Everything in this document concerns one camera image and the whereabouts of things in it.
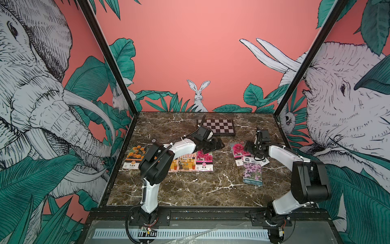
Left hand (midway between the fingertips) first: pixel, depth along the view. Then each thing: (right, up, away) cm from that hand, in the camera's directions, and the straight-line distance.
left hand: (221, 145), depth 91 cm
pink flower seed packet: (-11, -11, +3) cm, 15 cm away
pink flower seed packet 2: (+12, -3, +8) cm, 15 cm away
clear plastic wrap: (-18, -41, -22) cm, 49 cm away
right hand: (+16, -1, +4) cm, 17 cm away
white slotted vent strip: (-22, -39, -21) cm, 49 cm away
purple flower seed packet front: (+18, -17, -3) cm, 25 cm away
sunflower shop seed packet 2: (-21, -11, +2) cm, 24 cm away
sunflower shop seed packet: (-29, -14, +1) cm, 32 cm away
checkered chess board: (+1, +11, +18) cm, 21 cm away
